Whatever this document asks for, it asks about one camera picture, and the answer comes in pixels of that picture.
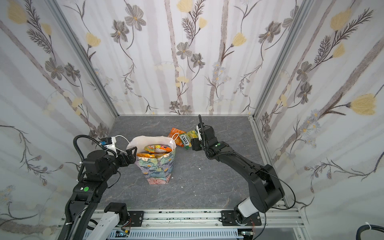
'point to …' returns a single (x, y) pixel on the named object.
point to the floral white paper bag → (158, 170)
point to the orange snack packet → (174, 134)
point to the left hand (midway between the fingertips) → (126, 145)
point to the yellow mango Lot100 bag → (152, 155)
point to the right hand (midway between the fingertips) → (193, 136)
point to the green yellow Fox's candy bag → (185, 138)
